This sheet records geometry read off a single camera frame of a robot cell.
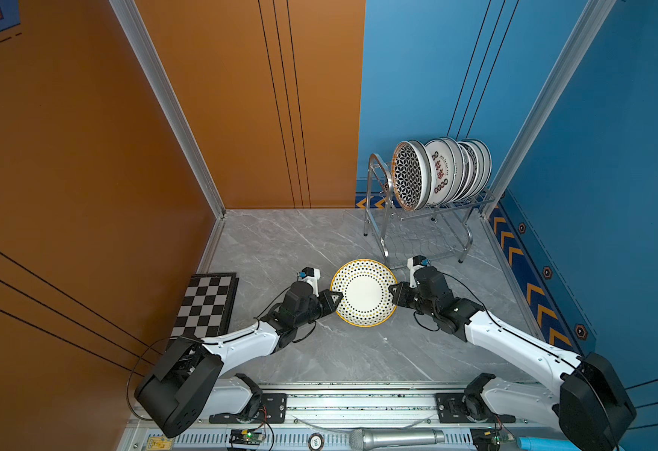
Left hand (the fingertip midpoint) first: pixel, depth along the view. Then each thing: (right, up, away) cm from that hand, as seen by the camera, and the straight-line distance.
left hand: (346, 293), depth 83 cm
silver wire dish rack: (+25, +18, +28) cm, 41 cm away
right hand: (+13, +2, 0) cm, 13 cm away
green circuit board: (-27, -34, -12) cm, 45 cm away
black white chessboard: (-45, -5, +6) cm, 45 cm away
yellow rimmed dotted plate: (+6, -2, 0) cm, 6 cm away
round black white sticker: (-8, -34, -14) cm, 38 cm away
